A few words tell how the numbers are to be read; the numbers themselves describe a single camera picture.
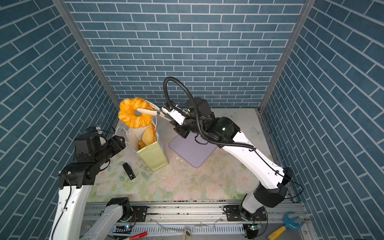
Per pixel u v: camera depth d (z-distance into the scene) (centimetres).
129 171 85
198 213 76
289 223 70
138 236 68
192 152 97
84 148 47
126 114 60
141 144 89
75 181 42
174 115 50
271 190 41
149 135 86
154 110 62
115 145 59
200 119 42
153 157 74
